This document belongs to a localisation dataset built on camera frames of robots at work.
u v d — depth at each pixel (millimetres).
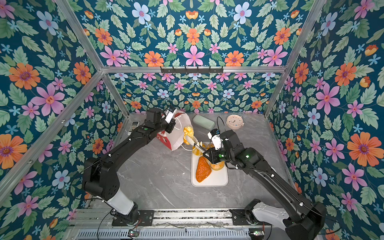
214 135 630
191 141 772
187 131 797
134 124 1112
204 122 1088
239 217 730
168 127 773
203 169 841
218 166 884
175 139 953
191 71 930
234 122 1112
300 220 378
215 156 615
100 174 442
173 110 760
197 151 930
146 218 735
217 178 870
